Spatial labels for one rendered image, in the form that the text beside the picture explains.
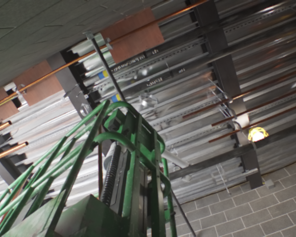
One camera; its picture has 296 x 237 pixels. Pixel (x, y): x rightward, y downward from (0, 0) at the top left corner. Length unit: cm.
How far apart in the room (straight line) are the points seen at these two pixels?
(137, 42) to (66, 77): 97
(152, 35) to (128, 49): 34
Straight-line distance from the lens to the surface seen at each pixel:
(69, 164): 129
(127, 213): 83
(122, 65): 221
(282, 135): 259
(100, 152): 142
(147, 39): 271
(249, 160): 345
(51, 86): 309
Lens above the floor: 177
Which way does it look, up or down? 66 degrees up
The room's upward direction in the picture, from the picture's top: straight up
